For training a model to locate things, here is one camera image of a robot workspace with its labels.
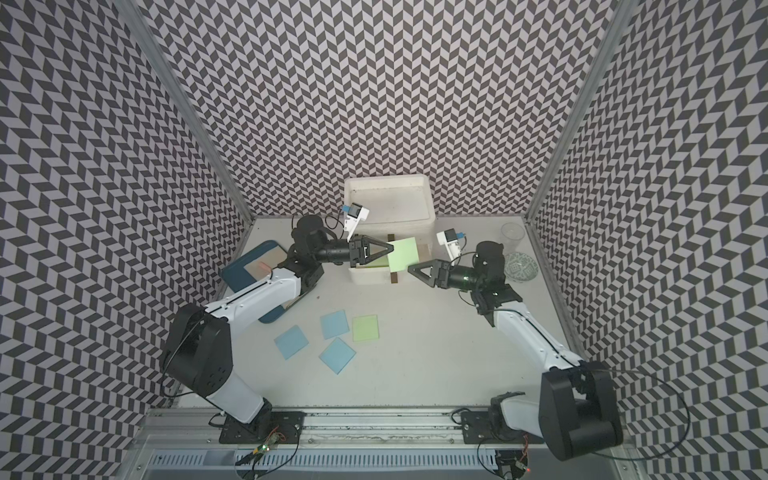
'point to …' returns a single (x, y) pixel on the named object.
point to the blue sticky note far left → (291, 341)
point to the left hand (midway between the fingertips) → (392, 253)
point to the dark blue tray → (239, 278)
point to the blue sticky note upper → (334, 324)
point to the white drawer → (379, 275)
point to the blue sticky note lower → (337, 355)
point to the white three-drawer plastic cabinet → (399, 207)
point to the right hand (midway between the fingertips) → (413, 276)
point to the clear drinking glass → (513, 235)
